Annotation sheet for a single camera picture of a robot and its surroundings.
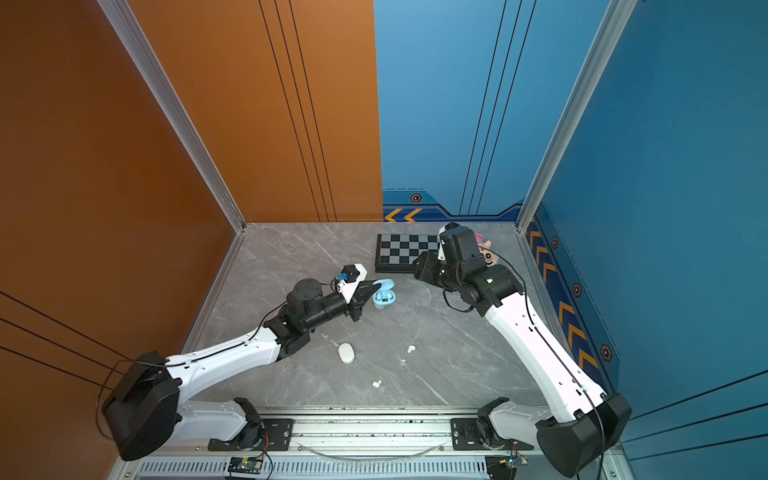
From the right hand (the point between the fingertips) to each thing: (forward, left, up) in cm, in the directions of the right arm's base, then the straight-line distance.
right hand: (416, 266), depth 73 cm
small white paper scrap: (-13, +3, -29) cm, 31 cm away
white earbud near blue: (-10, +1, -27) cm, 28 cm away
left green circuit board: (-37, +42, -30) cm, 64 cm away
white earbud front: (-20, +11, -27) cm, 35 cm away
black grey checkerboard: (+24, +6, -23) cm, 34 cm away
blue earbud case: (-5, +8, -5) cm, 11 cm away
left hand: (-2, +9, -4) cm, 10 cm away
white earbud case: (-11, +20, -26) cm, 34 cm away
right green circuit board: (-37, -22, -29) cm, 52 cm away
